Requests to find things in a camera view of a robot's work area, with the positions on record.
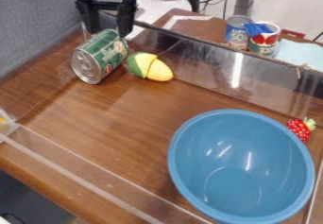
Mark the clear acrylic back wall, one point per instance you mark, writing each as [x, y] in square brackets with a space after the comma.
[188, 41]

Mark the yellow green toy corn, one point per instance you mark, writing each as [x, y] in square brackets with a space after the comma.
[145, 66]

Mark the red white tomato can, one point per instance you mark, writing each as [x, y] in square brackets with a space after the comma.
[263, 43]

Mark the light blue cloth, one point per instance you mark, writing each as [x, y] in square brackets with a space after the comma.
[300, 54]

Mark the blue soup can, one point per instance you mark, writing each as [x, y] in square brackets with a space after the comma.
[236, 36]

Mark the clear acrylic front wall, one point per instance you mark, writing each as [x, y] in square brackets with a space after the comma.
[103, 183]

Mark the grey metal pole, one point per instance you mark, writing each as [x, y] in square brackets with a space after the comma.
[243, 7]

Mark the clear acrylic wall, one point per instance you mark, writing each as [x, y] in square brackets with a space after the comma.
[103, 183]
[188, 41]

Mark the green tin can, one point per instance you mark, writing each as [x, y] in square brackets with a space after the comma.
[99, 56]

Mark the red toy strawberry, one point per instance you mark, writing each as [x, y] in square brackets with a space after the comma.
[301, 127]

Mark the blue plastic bowl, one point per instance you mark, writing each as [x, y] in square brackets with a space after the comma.
[240, 167]

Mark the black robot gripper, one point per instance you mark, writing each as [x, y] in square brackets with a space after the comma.
[88, 9]

